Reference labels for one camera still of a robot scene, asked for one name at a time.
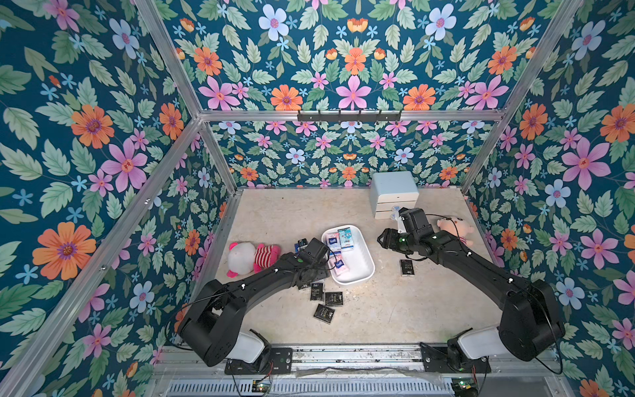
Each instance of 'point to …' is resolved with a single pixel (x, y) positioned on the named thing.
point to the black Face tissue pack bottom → (324, 313)
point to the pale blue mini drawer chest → (392, 188)
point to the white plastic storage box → (360, 260)
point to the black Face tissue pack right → (334, 298)
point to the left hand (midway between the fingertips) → (323, 271)
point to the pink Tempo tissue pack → (333, 241)
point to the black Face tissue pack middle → (317, 291)
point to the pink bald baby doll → (460, 227)
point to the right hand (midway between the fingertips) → (384, 239)
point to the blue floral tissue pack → (338, 264)
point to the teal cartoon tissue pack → (346, 238)
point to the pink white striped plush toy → (245, 258)
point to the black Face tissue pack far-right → (407, 268)
